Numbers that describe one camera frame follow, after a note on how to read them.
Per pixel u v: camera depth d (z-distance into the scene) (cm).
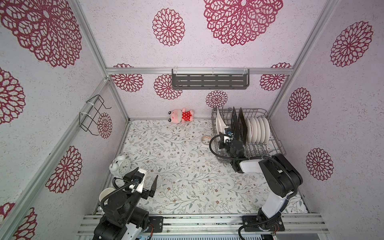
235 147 73
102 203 43
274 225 73
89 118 76
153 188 59
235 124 92
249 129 94
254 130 97
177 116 114
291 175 50
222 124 88
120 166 84
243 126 93
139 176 52
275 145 102
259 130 94
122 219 47
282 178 49
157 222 74
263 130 95
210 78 93
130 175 59
